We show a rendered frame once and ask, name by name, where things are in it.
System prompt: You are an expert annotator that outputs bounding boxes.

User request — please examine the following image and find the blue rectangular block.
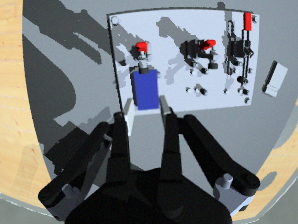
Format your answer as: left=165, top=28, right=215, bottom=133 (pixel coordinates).
left=133, top=69, right=159, bottom=110

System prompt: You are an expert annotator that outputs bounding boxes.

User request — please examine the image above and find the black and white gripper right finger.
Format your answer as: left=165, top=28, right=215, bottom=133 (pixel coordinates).
left=157, top=95, right=260, bottom=219

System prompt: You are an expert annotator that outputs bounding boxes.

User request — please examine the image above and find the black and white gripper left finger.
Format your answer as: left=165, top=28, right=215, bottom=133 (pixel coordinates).
left=38, top=98, right=135, bottom=222

